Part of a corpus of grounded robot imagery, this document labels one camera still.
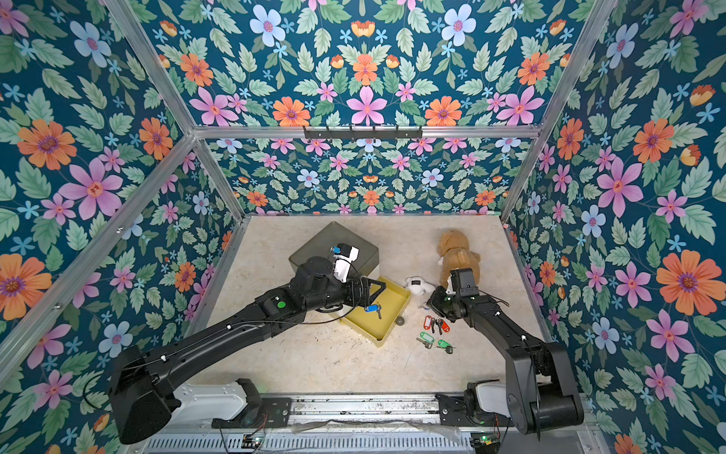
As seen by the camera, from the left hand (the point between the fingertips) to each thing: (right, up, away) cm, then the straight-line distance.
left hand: (378, 284), depth 70 cm
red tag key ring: (+16, -16, +20) cm, 30 cm away
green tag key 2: (+21, -22, +16) cm, 34 cm away
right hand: (+16, -8, +18) cm, 25 cm away
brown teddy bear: (+26, +9, +30) cm, 41 cm away
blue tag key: (-2, -12, +23) cm, 26 cm away
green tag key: (+15, -20, +16) cm, 29 cm away
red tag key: (+20, -16, +18) cm, 32 cm away
